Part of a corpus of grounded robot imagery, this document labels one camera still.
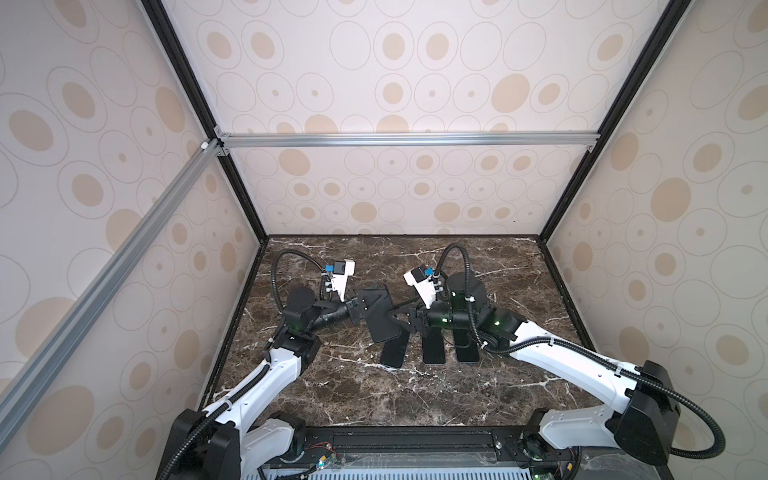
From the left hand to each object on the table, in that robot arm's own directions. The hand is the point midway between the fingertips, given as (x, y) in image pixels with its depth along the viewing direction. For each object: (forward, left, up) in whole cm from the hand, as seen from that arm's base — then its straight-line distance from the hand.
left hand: (391, 298), depth 67 cm
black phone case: (-3, +3, -4) cm, 6 cm away
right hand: (-1, -1, -4) cm, 5 cm away
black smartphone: (0, -13, -29) cm, 31 cm away
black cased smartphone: (-2, 0, -27) cm, 27 cm away
